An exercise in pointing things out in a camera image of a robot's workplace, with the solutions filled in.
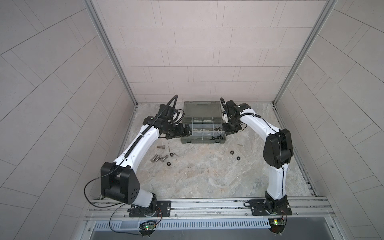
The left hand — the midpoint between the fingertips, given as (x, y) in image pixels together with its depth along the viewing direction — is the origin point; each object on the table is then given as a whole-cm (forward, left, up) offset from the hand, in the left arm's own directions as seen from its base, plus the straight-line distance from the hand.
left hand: (189, 131), depth 79 cm
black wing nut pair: (+5, -15, -17) cm, 23 cm away
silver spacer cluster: (-8, +20, -16) cm, 27 cm away
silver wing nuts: (+12, -18, -16) cm, 27 cm away
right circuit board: (-39, -42, -18) cm, 60 cm away
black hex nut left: (-11, +12, -17) cm, 24 cm away
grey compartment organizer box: (+19, -9, -14) cm, 25 cm away
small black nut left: (-6, +11, -17) cm, 21 cm away
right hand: (+6, -22, -11) cm, 25 cm away
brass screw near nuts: (+2, -31, -18) cm, 36 cm away
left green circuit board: (-41, +16, -13) cm, 46 cm away
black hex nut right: (-7, -29, -18) cm, 35 cm away
